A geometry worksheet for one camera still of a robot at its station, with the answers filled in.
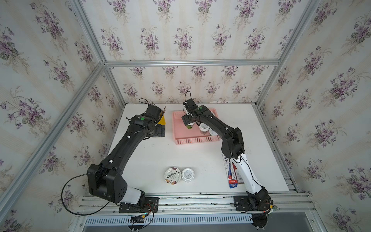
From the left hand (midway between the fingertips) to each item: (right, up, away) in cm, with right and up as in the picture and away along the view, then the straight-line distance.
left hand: (156, 132), depth 81 cm
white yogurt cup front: (+20, +2, +20) cm, 28 cm away
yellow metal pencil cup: (-1, +6, +25) cm, 26 cm away
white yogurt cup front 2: (+18, -23, -4) cm, 29 cm away
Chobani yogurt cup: (+10, -24, -3) cm, 26 cm away
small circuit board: (-7, -43, -10) cm, 44 cm away
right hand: (+20, +8, +20) cm, 30 cm away
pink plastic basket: (+15, -4, +17) cm, 23 cm away
